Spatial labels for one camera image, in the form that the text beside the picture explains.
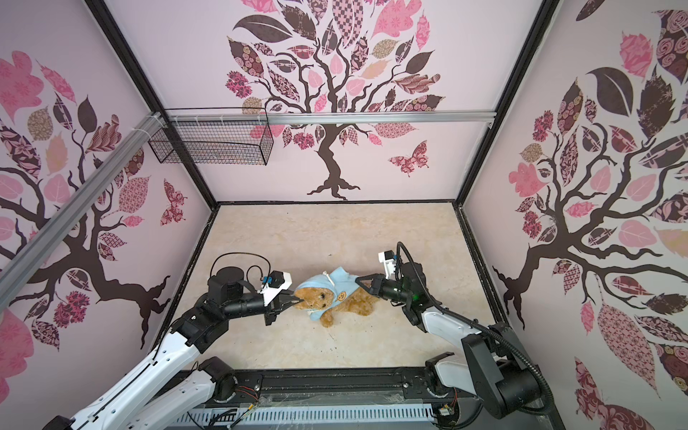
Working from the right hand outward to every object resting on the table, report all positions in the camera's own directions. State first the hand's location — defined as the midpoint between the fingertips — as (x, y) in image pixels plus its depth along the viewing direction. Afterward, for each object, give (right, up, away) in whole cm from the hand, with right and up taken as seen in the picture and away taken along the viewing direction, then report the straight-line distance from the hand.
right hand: (359, 278), depth 81 cm
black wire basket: (-67, +55, +41) cm, 96 cm away
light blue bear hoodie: (-6, 0, -7) cm, 9 cm away
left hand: (-16, -4, -11) cm, 20 cm away
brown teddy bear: (-10, -3, -13) cm, 16 cm away
